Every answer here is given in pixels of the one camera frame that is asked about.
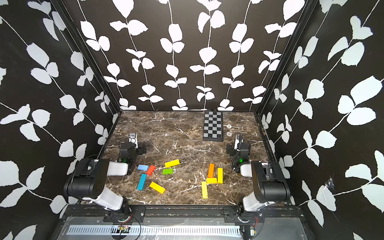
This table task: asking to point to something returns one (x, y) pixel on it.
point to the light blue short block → (143, 167)
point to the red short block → (150, 170)
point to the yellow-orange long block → (157, 187)
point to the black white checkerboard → (213, 126)
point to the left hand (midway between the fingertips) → (136, 139)
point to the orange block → (211, 170)
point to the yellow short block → (213, 180)
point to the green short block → (167, 171)
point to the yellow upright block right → (220, 175)
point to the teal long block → (142, 182)
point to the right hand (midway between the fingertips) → (236, 140)
